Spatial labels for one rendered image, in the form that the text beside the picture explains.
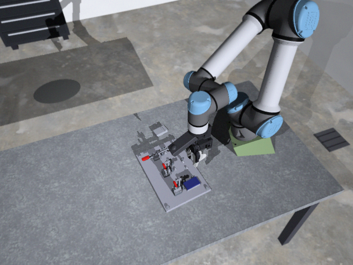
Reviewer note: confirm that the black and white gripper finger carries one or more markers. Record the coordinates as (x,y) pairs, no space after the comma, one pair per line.
(188,151)
(197,156)

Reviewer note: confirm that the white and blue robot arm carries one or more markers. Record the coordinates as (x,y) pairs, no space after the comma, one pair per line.
(292,21)

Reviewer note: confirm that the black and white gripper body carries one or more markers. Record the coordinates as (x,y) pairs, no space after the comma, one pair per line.
(203,141)

